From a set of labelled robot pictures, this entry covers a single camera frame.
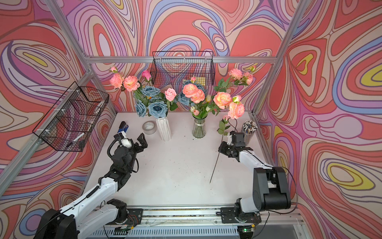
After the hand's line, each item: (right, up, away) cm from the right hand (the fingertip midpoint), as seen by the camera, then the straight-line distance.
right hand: (219, 150), depth 92 cm
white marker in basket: (-75, +9, -19) cm, 78 cm away
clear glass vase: (-13, +12, +9) cm, 20 cm away
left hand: (-47, +10, -12) cm, 49 cm away
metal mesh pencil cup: (+17, +14, -4) cm, 22 cm away
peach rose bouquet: (-11, +27, -8) cm, 30 cm away
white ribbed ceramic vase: (-35, +14, +1) cm, 38 cm away
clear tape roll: (-49, +15, +17) cm, 54 cm away
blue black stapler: (-68, +15, +16) cm, 72 cm away
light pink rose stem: (+4, +16, +6) cm, 18 cm away
